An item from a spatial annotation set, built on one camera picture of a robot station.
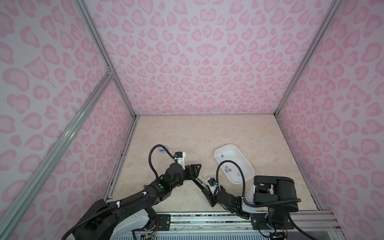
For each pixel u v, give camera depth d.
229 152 0.97
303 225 0.73
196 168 0.73
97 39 0.78
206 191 0.79
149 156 0.62
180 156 0.74
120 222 0.46
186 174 0.72
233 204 0.63
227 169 0.91
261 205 0.46
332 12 0.71
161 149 0.69
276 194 0.48
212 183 0.72
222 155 0.97
